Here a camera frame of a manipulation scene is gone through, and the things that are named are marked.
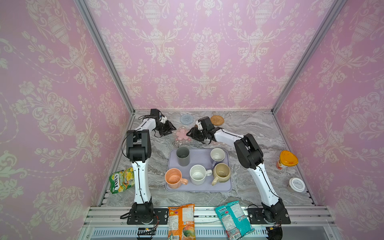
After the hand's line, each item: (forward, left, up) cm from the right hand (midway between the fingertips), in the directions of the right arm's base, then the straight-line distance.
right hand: (189, 135), depth 103 cm
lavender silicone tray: (-15, -6, -2) cm, 17 cm away
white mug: (-27, -5, -2) cm, 27 cm away
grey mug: (-15, +4, +1) cm, 15 cm away
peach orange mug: (-29, +9, -2) cm, 30 cm away
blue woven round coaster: (+16, +2, -2) cm, 16 cm away
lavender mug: (-16, -17, +1) cm, 24 cm away
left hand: (+6, +10, 0) cm, 12 cm away
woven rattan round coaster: (+16, -22, -4) cm, 27 cm away
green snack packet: (-29, +38, 0) cm, 48 cm away
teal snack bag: (-51, -21, -1) cm, 55 cm away
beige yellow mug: (-27, -19, -3) cm, 33 cm away
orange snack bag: (-51, +4, 0) cm, 51 cm away
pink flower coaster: (+2, +6, -3) cm, 7 cm away
